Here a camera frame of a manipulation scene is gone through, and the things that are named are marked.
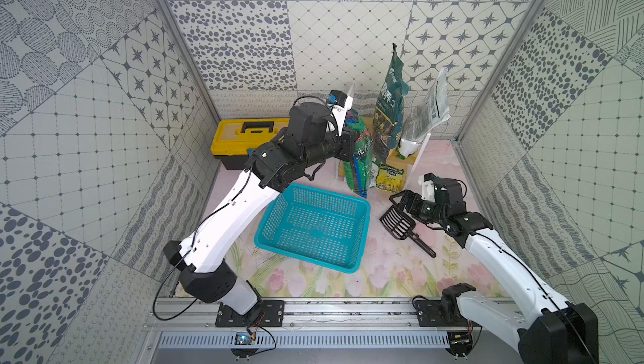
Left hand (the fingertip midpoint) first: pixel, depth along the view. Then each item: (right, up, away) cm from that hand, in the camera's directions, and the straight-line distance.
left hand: (358, 125), depth 59 cm
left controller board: (-32, -61, +12) cm, 70 cm away
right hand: (+16, -23, +22) cm, 35 cm away
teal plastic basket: (-12, -34, +33) cm, 49 cm away
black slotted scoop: (+20, -33, +33) cm, 51 cm away
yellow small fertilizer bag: (+17, -16, +39) cm, 46 cm away
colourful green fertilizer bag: (+1, -12, +7) cm, 14 cm away
